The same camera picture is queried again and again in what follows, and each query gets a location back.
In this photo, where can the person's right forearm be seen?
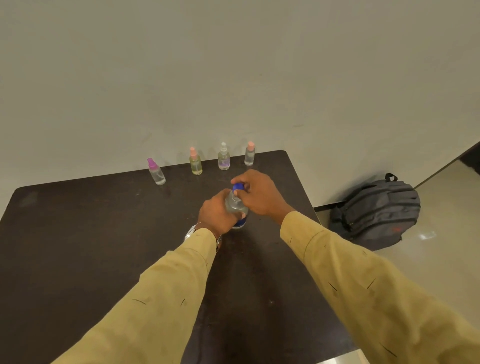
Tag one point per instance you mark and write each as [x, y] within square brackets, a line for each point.
[386, 300]

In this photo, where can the blue bottle cap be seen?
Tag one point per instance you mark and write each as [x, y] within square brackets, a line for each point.
[237, 187]

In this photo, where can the small bottle magenta cap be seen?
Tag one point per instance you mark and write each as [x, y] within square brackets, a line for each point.
[157, 175]

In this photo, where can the purple-tinted spray bottle white cap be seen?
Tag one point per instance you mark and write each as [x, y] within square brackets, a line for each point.
[224, 162]

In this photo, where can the grey backpack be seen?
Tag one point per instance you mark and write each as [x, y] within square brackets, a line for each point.
[378, 213]

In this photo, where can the silver wristwatch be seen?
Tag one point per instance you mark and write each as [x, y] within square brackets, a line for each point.
[190, 233]

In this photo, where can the small clear bottle pink cap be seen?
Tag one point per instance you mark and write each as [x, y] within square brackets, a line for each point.
[249, 157]

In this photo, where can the person's left forearm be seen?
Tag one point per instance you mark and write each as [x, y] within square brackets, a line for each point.
[142, 300]

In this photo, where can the yellow-green spray bottle orange cap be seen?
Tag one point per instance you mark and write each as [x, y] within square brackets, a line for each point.
[195, 167]

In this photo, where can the person's right hand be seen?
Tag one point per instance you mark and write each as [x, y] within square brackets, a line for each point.
[262, 195]

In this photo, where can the large clear bottle blue label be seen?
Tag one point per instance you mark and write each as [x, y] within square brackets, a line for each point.
[234, 204]

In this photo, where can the person's left hand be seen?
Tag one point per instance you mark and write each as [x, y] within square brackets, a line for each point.
[215, 215]

